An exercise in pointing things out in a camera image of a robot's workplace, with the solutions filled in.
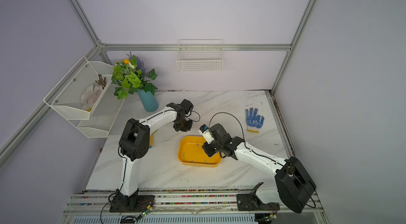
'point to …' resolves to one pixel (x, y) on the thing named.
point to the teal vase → (148, 100)
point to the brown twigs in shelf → (101, 82)
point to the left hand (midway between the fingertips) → (188, 129)
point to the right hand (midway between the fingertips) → (205, 147)
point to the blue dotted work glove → (254, 122)
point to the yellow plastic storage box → (191, 152)
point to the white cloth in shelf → (90, 95)
